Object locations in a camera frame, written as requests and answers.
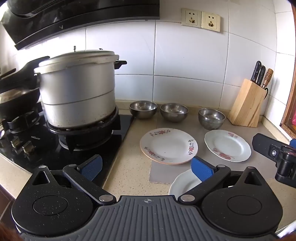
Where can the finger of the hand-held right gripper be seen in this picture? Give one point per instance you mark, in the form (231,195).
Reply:
(263,144)

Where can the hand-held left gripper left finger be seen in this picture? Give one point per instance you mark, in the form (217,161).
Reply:
(92,167)

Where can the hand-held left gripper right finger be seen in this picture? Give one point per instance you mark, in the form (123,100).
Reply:
(201,169)

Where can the stainless steel bowl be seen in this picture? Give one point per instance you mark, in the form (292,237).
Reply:
(143,111)
(174,113)
(211,119)

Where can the plain white plate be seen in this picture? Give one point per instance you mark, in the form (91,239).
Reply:
(182,183)

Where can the small floral plate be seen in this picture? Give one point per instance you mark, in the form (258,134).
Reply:
(227,144)

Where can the large floral plate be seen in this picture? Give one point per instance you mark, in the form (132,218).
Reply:
(168,143)

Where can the wooden knife block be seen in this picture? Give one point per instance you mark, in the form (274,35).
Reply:
(246,104)

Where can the black glass gas stove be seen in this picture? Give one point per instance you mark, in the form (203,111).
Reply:
(46,148)

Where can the black scissors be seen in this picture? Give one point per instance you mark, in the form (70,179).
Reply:
(266,92)

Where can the aluminium pressure cooker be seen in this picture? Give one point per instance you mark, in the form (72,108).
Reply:
(78,92)

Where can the black wok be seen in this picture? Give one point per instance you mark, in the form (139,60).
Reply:
(20,102)

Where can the black range hood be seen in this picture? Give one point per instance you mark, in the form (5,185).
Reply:
(69,18)

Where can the wooden window frame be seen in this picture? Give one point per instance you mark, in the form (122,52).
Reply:
(286,118)

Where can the cream wall outlet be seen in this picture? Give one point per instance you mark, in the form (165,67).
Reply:
(210,21)
(191,17)

